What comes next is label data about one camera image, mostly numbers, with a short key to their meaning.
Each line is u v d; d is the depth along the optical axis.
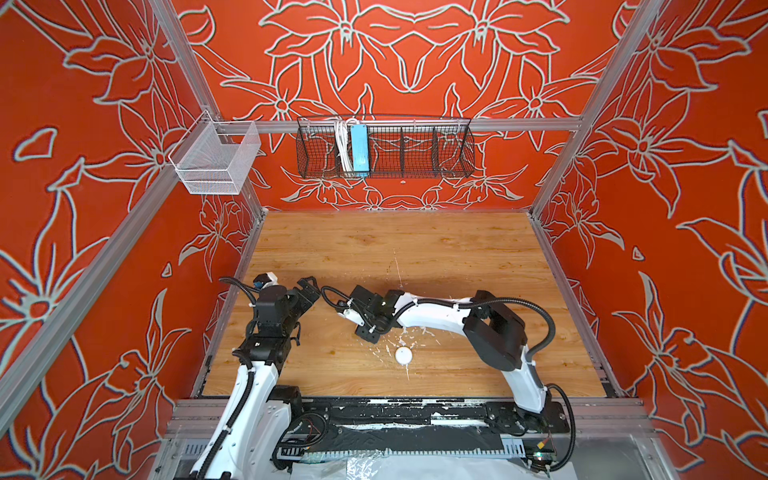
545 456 0.68
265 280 0.70
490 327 0.55
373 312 0.68
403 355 0.81
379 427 0.73
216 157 0.94
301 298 0.71
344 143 0.89
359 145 0.90
